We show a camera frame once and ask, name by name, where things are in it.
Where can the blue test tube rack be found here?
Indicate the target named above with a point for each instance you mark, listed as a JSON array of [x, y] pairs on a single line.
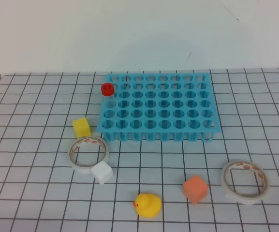
[[163, 106]]

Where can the white tape roll right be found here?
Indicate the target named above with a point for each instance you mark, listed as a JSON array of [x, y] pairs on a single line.
[[255, 169]]

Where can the red-capped clear test tube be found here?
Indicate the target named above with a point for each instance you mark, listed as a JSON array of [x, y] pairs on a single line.
[[108, 92]]

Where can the orange foam cube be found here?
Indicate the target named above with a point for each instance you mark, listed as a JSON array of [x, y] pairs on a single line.
[[195, 189]]

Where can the yellow foam cube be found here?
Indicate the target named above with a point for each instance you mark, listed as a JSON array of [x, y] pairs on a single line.
[[81, 127]]

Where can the yellow rubber duck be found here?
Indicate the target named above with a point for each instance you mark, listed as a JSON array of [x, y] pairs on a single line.
[[147, 205]]

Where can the white foam cube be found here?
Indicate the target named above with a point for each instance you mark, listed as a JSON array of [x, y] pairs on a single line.
[[102, 172]]

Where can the white tape roll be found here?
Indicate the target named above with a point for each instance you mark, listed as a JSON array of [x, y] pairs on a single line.
[[255, 169], [86, 141]]

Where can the white tape roll left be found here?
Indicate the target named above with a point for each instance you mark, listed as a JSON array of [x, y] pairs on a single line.
[[86, 141]]

